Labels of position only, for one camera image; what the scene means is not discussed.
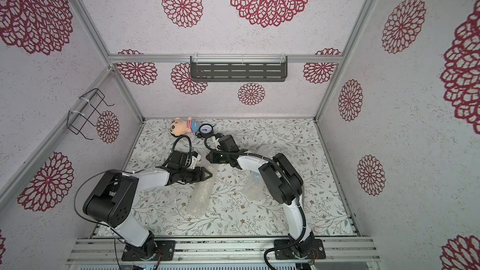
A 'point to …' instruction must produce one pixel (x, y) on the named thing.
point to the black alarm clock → (205, 130)
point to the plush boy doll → (179, 127)
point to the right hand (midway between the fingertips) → (205, 154)
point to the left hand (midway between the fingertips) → (208, 177)
